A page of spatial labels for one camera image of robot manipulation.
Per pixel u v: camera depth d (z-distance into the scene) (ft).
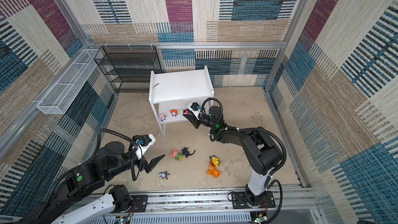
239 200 2.39
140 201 2.44
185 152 2.78
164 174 2.60
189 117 2.67
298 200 2.46
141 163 1.80
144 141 1.70
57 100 2.30
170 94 2.39
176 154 2.79
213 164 2.69
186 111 2.72
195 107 2.36
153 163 1.87
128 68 3.55
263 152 1.58
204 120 2.52
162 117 2.66
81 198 1.52
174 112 2.73
